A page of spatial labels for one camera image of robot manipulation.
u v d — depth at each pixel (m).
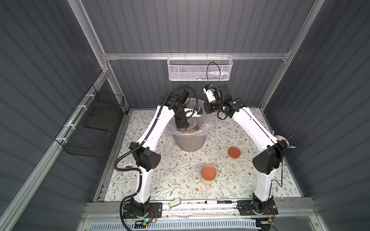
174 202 0.74
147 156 0.50
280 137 0.90
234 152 0.94
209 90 0.72
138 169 0.56
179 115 0.68
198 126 0.81
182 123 0.72
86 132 0.72
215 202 0.75
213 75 0.93
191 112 0.69
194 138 0.96
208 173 0.76
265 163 0.49
